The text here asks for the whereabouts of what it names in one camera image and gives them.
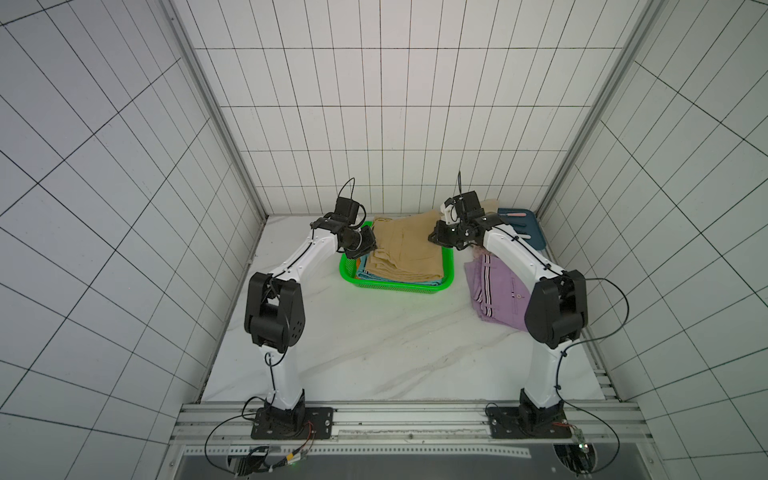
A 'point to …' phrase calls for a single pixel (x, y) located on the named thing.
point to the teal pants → (362, 273)
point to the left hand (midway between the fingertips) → (373, 249)
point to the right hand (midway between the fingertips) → (419, 236)
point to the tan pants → (404, 249)
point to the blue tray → (525, 223)
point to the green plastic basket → (348, 271)
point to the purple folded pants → (498, 294)
